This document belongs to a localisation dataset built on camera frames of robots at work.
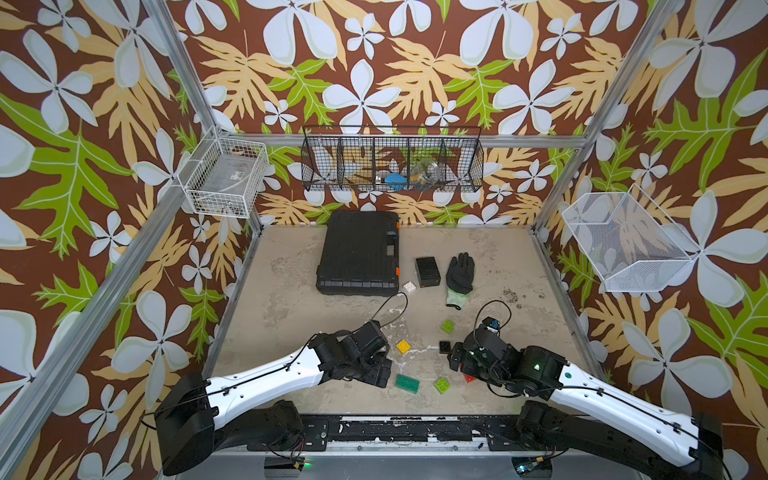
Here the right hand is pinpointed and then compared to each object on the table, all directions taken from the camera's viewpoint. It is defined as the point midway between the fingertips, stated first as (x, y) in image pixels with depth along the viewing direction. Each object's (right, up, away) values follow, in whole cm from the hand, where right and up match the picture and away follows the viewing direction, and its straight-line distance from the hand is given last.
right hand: (453, 361), depth 76 cm
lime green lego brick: (+2, +5, +16) cm, 17 cm away
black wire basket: (-17, +60, +22) cm, 66 cm away
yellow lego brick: (-12, +1, +11) cm, 17 cm away
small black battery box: (-3, +22, +28) cm, 36 cm away
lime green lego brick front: (-2, -8, +4) cm, 9 cm away
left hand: (-19, -2, +2) cm, 20 cm away
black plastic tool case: (-26, +28, +26) cm, 46 cm away
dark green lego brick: (-12, -8, +5) cm, 15 cm away
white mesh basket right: (+48, +31, +3) cm, 57 cm away
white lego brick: (-9, +17, +25) cm, 31 cm away
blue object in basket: (-14, +52, +18) cm, 56 cm away
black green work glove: (+9, +20, +28) cm, 35 cm away
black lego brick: (0, +1, +9) cm, 10 cm away
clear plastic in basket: (-4, +56, +22) cm, 60 cm away
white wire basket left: (-66, +51, +10) cm, 84 cm away
